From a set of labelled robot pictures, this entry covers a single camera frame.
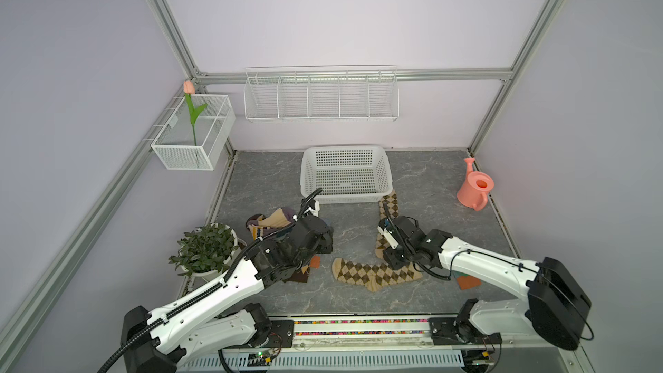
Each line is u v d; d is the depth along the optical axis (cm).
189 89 85
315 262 86
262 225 94
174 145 73
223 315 47
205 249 72
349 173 112
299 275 85
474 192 94
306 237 52
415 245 64
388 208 101
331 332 75
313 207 67
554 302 41
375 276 84
